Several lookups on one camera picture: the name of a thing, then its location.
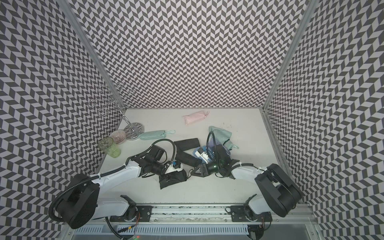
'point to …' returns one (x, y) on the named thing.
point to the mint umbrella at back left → (150, 135)
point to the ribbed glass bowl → (118, 136)
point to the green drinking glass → (108, 145)
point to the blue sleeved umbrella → (205, 149)
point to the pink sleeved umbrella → (195, 117)
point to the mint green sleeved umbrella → (222, 135)
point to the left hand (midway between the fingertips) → (177, 176)
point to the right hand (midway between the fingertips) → (193, 176)
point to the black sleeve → (182, 146)
